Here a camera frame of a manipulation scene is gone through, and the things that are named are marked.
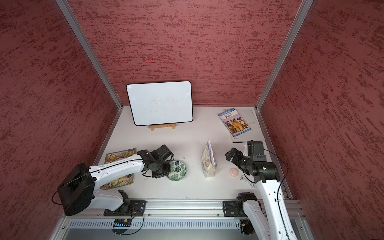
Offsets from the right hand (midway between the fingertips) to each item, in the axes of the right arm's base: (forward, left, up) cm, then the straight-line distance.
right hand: (231, 161), depth 74 cm
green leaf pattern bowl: (+1, +29, -14) cm, 32 cm away
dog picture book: (+36, -11, -13) cm, 39 cm away
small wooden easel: (+31, +49, -11) cm, 59 cm away
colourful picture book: (+11, +70, -14) cm, 72 cm away
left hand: (-3, +34, -12) cm, 36 cm away
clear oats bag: (+1, +11, -1) cm, 11 cm away
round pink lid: (-1, -4, -15) cm, 15 cm away
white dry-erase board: (+40, +43, +4) cm, 59 cm away
